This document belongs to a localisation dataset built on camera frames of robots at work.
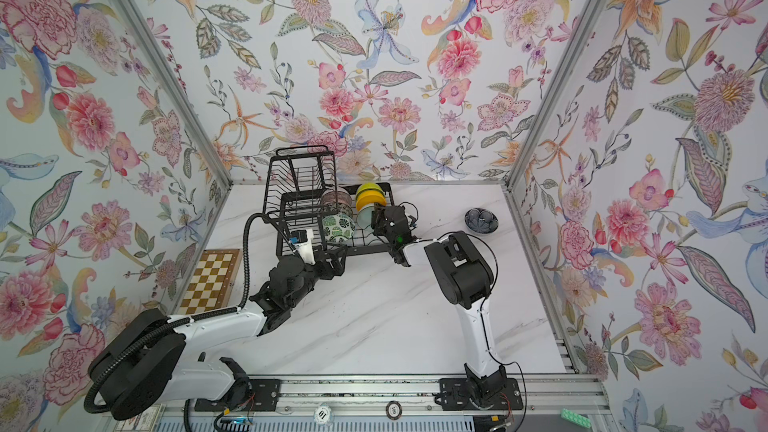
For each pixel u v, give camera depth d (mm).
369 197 1049
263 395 736
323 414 665
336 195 1100
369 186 1071
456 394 736
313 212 807
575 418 705
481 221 1067
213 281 907
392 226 799
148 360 420
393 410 721
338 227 1037
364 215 1037
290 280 632
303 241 728
